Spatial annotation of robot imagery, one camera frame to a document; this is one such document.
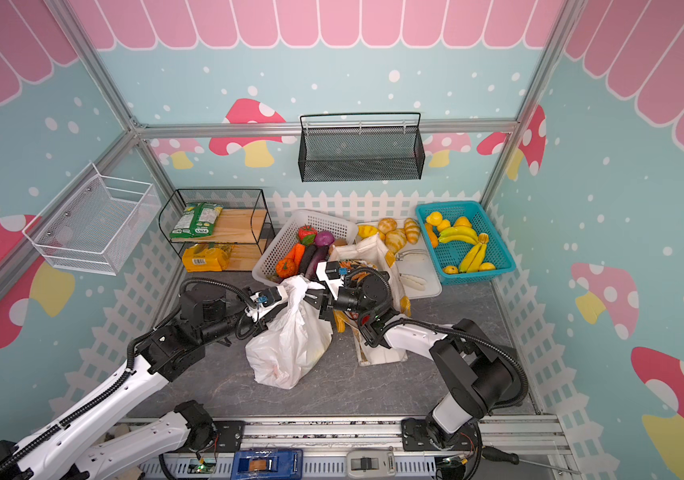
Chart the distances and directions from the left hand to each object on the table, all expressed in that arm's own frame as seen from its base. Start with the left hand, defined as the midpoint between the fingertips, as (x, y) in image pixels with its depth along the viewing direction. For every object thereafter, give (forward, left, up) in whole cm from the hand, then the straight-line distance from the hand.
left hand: (283, 300), depth 71 cm
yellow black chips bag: (+15, -16, -5) cm, 22 cm away
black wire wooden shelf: (+32, +28, -9) cm, 43 cm away
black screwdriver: (-27, -52, -25) cm, 64 cm away
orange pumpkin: (+23, +6, -18) cm, 30 cm away
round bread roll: (+47, -29, -21) cm, 59 cm away
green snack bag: (+33, +35, -6) cm, 49 cm away
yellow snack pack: (+27, +34, -18) cm, 48 cm away
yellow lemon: (+48, -47, -18) cm, 70 cm away
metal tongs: (+35, -36, -22) cm, 55 cm away
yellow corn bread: (+45, -21, -22) cm, 54 cm away
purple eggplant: (+31, -1, -21) cm, 37 cm away
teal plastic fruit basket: (+37, -53, -25) cm, 69 cm away
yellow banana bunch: (+33, -60, -23) cm, 72 cm away
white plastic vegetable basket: (+36, +9, -17) cm, 40 cm away
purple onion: (+38, -5, -19) cm, 43 cm away
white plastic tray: (+27, -39, -24) cm, 53 cm away
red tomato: (+39, +1, -18) cm, 43 cm away
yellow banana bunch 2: (+42, -55, -20) cm, 73 cm away
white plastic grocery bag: (-8, -3, -4) cm, 10 cm away
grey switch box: (-30, -21, -21) cm, 42 cm away
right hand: (+1, -3, +2) cm, 4 cm away
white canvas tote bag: (-3, -23, -20) cm, 31 cm away
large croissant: (+39, -32, -21) cm, 55 cm away
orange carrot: (+32, +5, -22) cm, 39 cm away
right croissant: (+46, -39, -22) cm, 64 cm away
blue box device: (-31, +3, -19) cm, 37 cm away
